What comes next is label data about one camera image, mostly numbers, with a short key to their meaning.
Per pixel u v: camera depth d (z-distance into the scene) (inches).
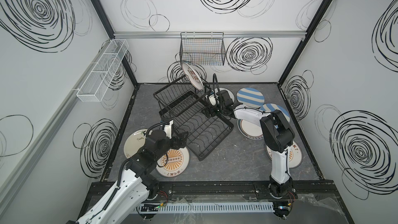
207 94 33.6
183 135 29.2
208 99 32.6
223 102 30.3
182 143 26.3
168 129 26.2
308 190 29.6
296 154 33.4
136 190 23.6
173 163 32.5
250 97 44.2
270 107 41.6
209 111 34.1
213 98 34.1
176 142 25.8
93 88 28.3
